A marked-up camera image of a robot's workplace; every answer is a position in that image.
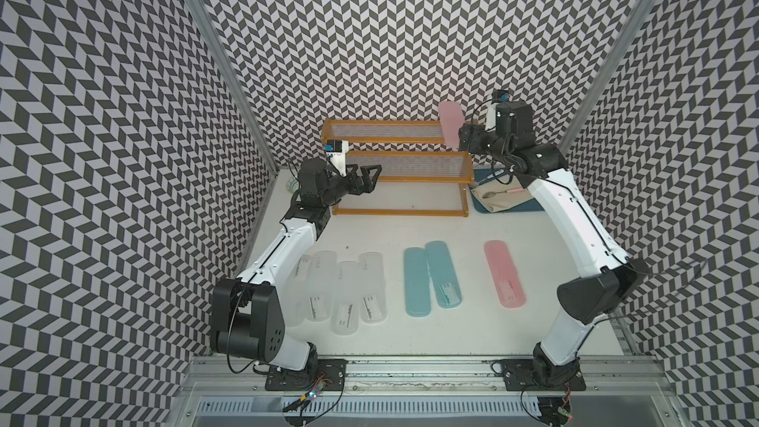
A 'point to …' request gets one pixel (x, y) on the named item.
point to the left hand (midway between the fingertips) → (370, 168)
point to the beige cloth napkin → (498, 197)
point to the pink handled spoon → (490, 195)
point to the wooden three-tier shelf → (401, 166)
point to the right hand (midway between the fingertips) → (477, 135)
